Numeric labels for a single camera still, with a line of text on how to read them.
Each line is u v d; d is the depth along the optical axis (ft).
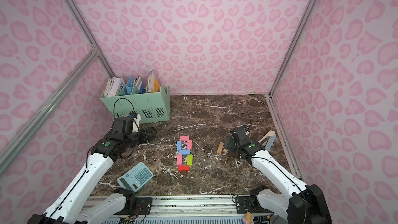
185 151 2.98
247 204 2.40
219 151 2.96
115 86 3.03
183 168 2.81
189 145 3.04
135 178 2.63
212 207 2.44
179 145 3.04
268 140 3.03
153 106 3.11
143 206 2.40
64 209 1.27
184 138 3.15
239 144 2.07
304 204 1.24
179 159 2.87
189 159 2.88
